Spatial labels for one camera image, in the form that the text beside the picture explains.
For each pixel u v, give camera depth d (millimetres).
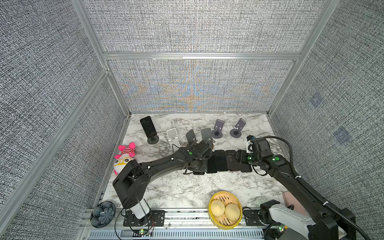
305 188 455
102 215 740
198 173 878
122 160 856
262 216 666
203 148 651
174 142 1005
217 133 1070
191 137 918
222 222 702
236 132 1070
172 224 731
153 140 1037
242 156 713
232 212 699
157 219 737
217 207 716
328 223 378
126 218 733
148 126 1001
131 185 434
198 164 714
